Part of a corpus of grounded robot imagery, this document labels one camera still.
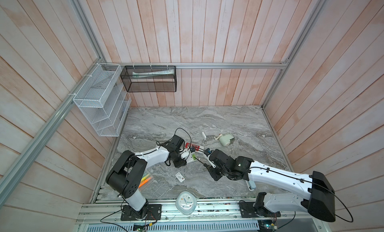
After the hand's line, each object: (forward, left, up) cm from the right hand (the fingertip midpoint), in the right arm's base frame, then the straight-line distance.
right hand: (210, 169), depth 79 cm
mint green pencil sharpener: (+22, -12, -5) cm, 25 cm away
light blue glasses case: (-6, -22, -3) cm, 23 cm away
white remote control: (+10, +10, -6) cm, 15 cm away
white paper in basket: (+49, +38, +27) cm, 67 cm away
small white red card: (-2, +17, -7) cm, 19 cm away
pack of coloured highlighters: (-4, +36, -7) cm, 37 cm away
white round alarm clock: (-15, +13, -6) cm, 21 cm away
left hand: (+8, +17, -8) cm, 20 cm away
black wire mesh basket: (+47, +37, +25) cm, 65 cm away
